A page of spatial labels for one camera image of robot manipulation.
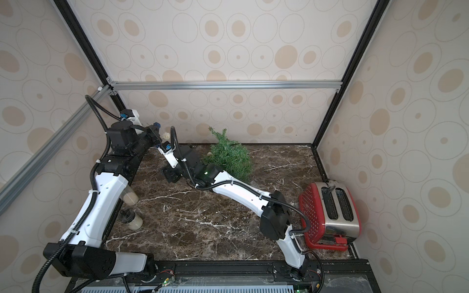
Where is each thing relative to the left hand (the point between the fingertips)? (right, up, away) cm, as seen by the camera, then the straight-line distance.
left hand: (163, 123), depth 70 cm
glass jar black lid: (-17, -41, +9) cm, 45 cm away
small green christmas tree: (+26, -13, +3) cm, 29 cm away
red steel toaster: (+67, -35, +3) cm, 76 cm away
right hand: (+3, -14, +5) cm, 15 cm away
